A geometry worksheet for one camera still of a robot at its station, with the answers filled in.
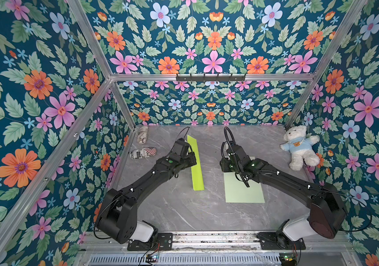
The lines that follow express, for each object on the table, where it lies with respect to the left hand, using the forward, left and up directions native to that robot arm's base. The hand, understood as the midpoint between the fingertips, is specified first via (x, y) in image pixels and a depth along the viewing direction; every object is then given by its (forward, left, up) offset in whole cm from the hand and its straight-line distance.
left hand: (197, 158), depth 86 cm
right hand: (-3, -13, 0) cm, 13 cm away
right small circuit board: (-45, -37, -17) cm, 61 cm away
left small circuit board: (-40, +23, -16) cm, 49 cm away
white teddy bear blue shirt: (+7, -63, -7) cm, 64 cm away
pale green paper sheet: (-14, -20, -14) cm, 28 cm away
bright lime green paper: (-9, +1, -6) cm, 11 cm away
